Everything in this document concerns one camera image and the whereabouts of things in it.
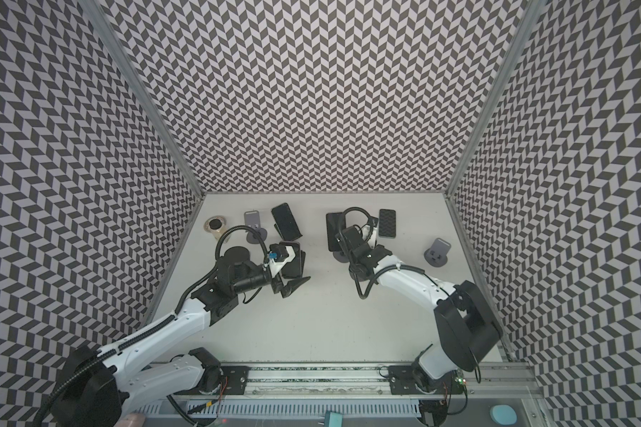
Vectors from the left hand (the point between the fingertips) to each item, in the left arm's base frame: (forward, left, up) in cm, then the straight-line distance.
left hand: (302, 263), depth 75 cm
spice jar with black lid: (+22, +34, -11) cm, 42 cm away
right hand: (+9, -19, -9) cm, 23 cm away
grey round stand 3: (+11, -45, -15) cm, 49 cm away
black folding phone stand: (+18, +9, -14) cm, 25 cm away
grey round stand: (+24, +22, -11) cm, 35 cm away
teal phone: (+26, -30, -15) cm, 42 cm away
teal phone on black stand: (+25, +9, -12) cm, 29 cm away
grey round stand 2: (+15, -12, -22) cm, 30 cm away
